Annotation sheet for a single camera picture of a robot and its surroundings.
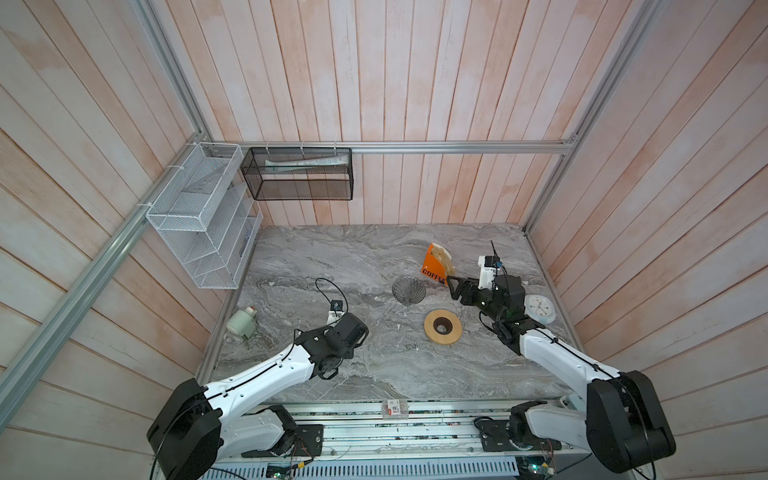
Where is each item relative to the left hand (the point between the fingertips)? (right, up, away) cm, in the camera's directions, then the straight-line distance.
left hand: (337, 343), depth 83 cm
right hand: (+35, +19, +3) cm, 40 cm away
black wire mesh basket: (-16, +55, +21) cm, 61 cm away
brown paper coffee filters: (+34, +25, +17) cm, 46 cm away
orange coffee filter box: (+31, +22, +19) cm, 42 cm away
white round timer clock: (+64, +8, +12) cm, 66 cm away
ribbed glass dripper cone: (+22, +13, +16) cm, 30 cm away
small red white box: (+16, -15, -7) cm, 23 cm away
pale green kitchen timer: (-29, +5, +5) cm, 30 cm away
